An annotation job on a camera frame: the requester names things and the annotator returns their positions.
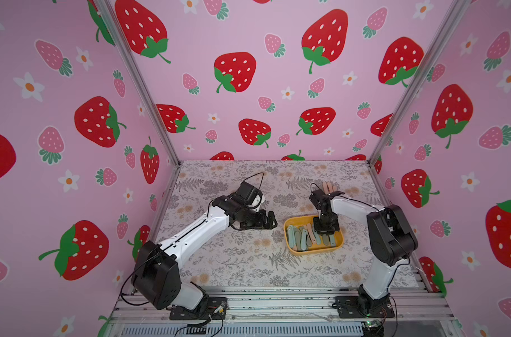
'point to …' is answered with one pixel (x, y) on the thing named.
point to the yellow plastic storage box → (300, 236)
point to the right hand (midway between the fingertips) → (328, 232)
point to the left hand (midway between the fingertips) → (270, 224)
